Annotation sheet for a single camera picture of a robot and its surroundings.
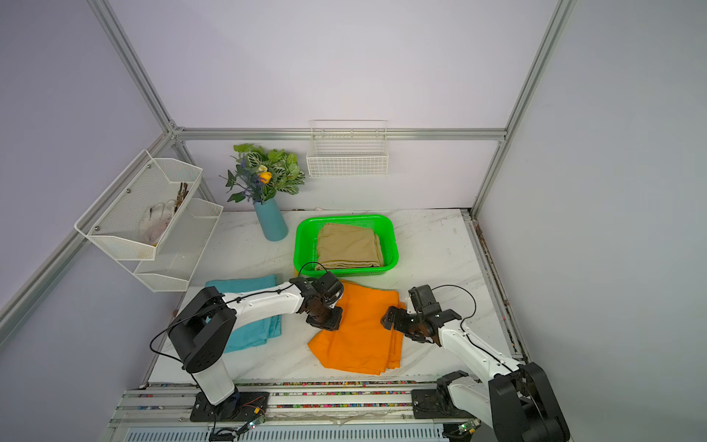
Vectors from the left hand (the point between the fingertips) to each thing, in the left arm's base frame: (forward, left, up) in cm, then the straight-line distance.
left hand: (334, 327), depth 87 cm
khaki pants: (+31, -1, +2) cm, 31 cm away
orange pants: (-5, -9, +1) cm, 10 cm away
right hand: (-1, -19, 0) cm, 19 cm away
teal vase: (+39, +26, +10) cm, 48 cm away
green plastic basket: (+37, +13, +5) cm, 39 cm away
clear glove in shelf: (+20, +50, +29) cm, 62 cm away
